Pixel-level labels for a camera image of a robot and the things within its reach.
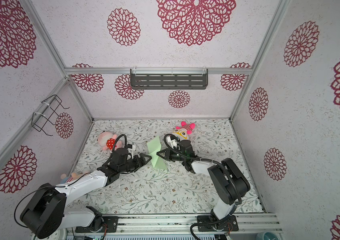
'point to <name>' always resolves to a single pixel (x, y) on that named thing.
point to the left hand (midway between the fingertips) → (148, 162)
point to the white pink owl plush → (183, 132)
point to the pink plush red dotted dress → (106, 140)
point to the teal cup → (267, 235)
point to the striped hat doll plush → (65, 180)
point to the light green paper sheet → (154, 146)
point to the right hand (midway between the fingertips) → (157, 152)
